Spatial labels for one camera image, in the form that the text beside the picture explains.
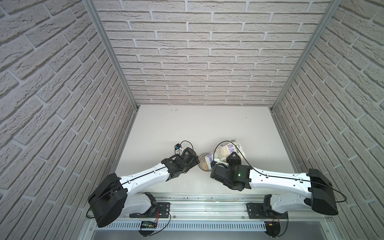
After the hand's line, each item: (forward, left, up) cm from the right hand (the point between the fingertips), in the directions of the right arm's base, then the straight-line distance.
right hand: (233, 155), depth 75 cm
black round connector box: (-31, -15, -17) cm, 38 cm away
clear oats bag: (+2, +5, +1) cm, 5 cm away
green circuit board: (-25, +45, -19) cm, 55 cm away
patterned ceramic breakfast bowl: (+2, +15, -15) cm, 22 cm away
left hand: (+5, +20, -9) cm, 22 cm away
